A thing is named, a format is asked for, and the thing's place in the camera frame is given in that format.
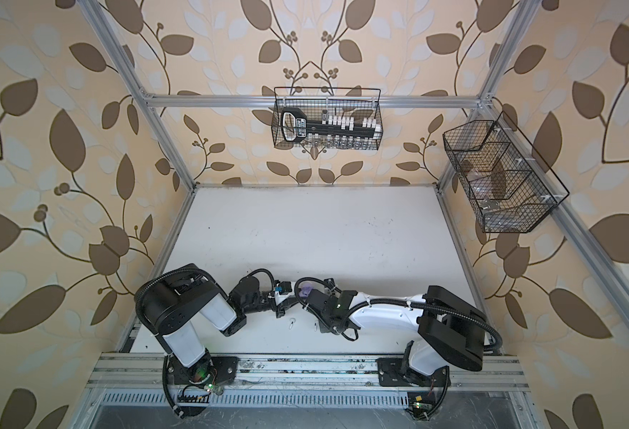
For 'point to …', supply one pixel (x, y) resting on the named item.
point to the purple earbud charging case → (305, 290)
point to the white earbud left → (292, 321)
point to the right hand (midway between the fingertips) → (329, 321)
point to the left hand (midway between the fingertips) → (301, 290)
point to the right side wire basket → (511, 187)
